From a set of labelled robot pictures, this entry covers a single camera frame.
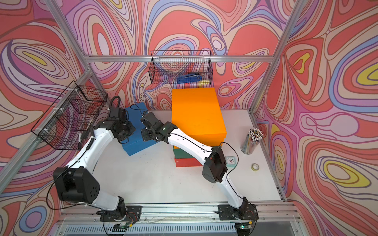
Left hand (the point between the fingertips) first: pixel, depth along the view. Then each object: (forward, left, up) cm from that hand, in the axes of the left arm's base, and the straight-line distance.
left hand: (135, 130), depth 86 cm
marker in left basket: (-12, +22, +7) cm, 27 cm away
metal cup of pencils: (-5, -69, -6) cm, 70 cm away
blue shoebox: (-5, 0, -6) cm, 8 cm away
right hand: (-6, -9, +1) cm, 10 cm away
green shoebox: (-25, -28, +17) cm, 41 cm away
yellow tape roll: (-15, -73, -17) cm, 76 cm away
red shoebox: (-16, -28, -8) cm, 34 cm away
